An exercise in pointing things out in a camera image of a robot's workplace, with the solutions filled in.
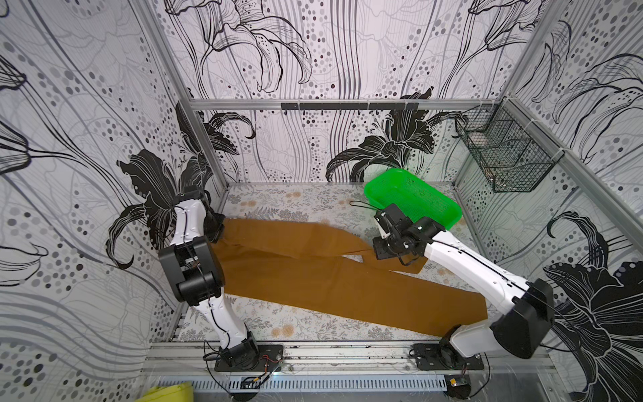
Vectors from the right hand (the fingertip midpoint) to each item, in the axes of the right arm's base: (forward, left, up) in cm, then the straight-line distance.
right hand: (380, 246), depth 81 cm
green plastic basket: (+31, -23, -13) cm, 41 cm away
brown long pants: (0, +30, -11) cm, 32 cm away
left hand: (+7, +55, -3) cm, 56 cm away
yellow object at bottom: (-39, +54, -6) cm, 67 cm away
